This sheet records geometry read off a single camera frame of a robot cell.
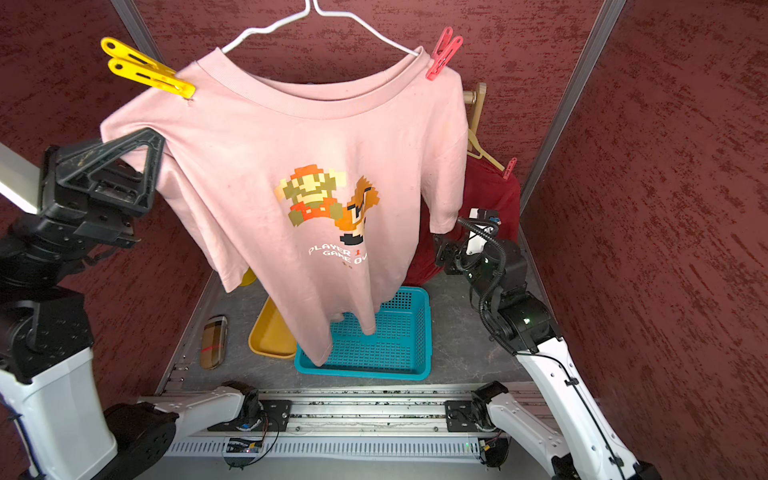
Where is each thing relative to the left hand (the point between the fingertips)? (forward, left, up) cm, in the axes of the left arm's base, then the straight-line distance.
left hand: (166, 144), depth 27 cm
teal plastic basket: (+5, -23, -71) cm, 75 cm away
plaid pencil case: (+5, +30, -68) cm, 75 cm away
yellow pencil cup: (+29, +29, -71) cm, 82 cm away
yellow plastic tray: (+9, +16, -71) cm, 74 cm away
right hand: (+17, -33, -36) cm, 52 cm away
